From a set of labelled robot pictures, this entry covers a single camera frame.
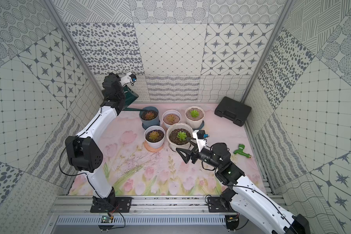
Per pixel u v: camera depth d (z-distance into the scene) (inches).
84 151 19.1
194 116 38.6
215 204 29.0
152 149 37.3
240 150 35.6
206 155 23.8
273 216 16.8
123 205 28.9
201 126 41.0
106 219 28.0
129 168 34.0
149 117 38.7
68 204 29.4
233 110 43.4
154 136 34.7
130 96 32.8
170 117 37.6
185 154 23.8
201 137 23.0
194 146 27.6
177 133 34.9
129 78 30.1
